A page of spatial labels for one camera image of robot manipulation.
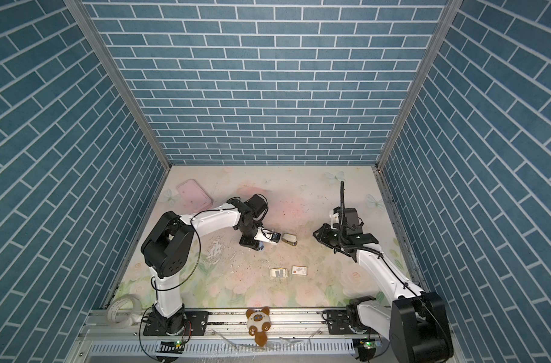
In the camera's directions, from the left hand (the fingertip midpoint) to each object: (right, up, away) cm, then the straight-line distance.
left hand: (258, 240), depth 92 cm
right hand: (+22, +5, -7) cm, 24 cm away
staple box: (+17, -9, -8) cm, 21 cm away
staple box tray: (+9, -10, -8) cm, 16 cm away
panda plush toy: (+3, -21, -21) cm, 30 cm away
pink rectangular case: (-33, +17, +15) cm, 40 cm away
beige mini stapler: (+13, +1, -2) cm, 13 cm away
